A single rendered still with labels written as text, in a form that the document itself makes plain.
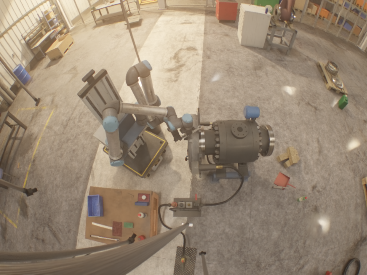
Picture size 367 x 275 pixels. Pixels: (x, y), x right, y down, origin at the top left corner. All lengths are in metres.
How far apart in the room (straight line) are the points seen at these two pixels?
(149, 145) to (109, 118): 1.51
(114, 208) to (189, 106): 2.27
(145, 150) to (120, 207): 0.94
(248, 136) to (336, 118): 3.19
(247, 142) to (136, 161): 1.61
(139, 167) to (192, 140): 1.03
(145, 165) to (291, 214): 2.49
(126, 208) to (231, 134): 1.65
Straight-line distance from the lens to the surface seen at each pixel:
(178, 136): 1.77
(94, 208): 2.56
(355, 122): 5.41
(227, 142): 1.98
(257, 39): 5.35
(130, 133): 2.07
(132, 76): 1.45
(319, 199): 3.45
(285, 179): 3.08
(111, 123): 1.21
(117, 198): 2.39
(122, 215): 2.34
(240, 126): 2.04
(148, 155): 2.56
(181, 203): 2.11
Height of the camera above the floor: 2.60
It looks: 62 degrees down
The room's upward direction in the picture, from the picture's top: 9 degrees counter-clockwise
